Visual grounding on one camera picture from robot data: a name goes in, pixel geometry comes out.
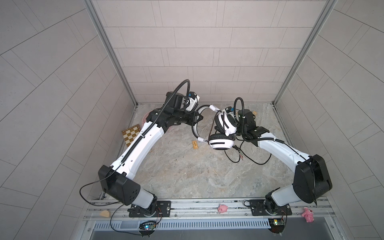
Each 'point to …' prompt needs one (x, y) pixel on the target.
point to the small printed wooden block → (195, 145)
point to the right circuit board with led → (277, 225)
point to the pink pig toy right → (308, 215)
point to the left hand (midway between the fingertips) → (205, 115)
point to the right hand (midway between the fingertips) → (216, 127)
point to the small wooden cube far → (254, 113)
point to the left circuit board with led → (147, 228)
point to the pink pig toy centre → (222, 208)
